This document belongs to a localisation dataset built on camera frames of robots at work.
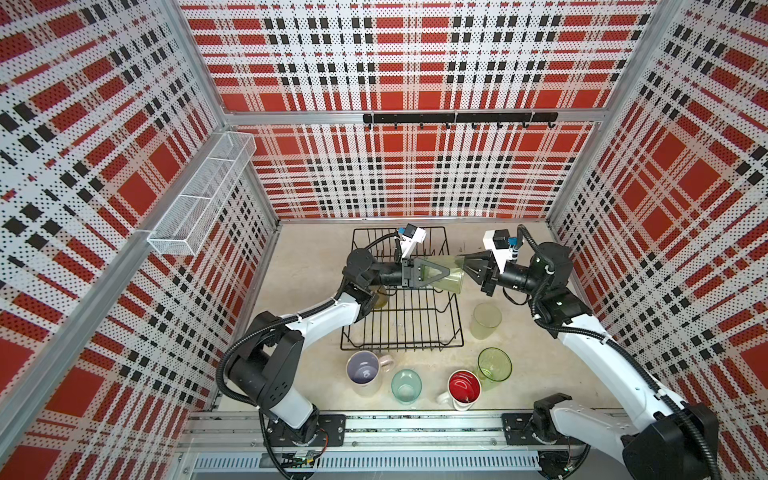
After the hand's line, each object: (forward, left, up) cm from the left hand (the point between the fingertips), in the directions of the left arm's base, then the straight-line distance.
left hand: (449, 280), depth 64 cm
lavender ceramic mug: (-10, +21, -29) cm, 37 cm away
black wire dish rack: (+6, +7, -30) cm, 31 cm away
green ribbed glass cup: (+3, -2, +1) cm, 4 cm away
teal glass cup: (-13, +9, -32) cm, 36 cm away
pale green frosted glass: (+3, -14, -24) cm, 28 cm away
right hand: (+5, -3, 0) cm, 6 cm away
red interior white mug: (-14, -6, -31) cm, 35 cm away
